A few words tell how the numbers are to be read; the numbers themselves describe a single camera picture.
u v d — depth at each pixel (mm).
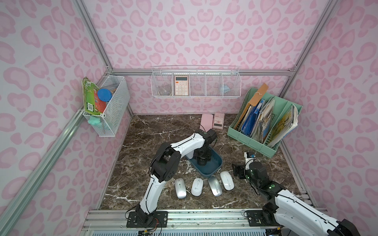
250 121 952
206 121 1143
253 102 809
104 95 765
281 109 927
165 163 547
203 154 812
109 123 764
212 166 918
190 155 929
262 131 881
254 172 638
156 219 728
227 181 836
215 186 821
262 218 717
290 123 804
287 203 532
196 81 998
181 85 936
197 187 818
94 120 636
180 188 819
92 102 707
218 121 1137
